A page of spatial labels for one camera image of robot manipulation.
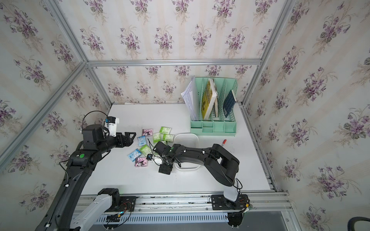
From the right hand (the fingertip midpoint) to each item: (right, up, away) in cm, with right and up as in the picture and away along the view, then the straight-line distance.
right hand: (165, 163), depth 86 cm
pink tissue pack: (-15, +1, 0) cm, 15 cm away
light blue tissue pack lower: (-19, +5, +3) cm, 20 cm away
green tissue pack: (-7, +14, +10) cm, 19 cm away
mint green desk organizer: (+34, +23, +14) cm, 43 cm away
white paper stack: (+15, +41, +3) cm, 43 cm away
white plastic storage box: (+16, +13, +9) cm, 22 cm away
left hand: (-16, +19, -13) cm, 29 cm away
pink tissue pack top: (-15, +18, +13) cm, 26 cm away
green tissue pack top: (-2, +19, +15) cm, 24 cm away
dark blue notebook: (+45, +39, +21) cm, 63 cm away
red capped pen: (+39, +11, +12) cm, 42 cm away
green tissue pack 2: (-13, +7, +5) cm, 16 cm away
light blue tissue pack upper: (-17, +12, +10) cm, 23 cm away
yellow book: (+28, +41, +8) cm, 51 cm away
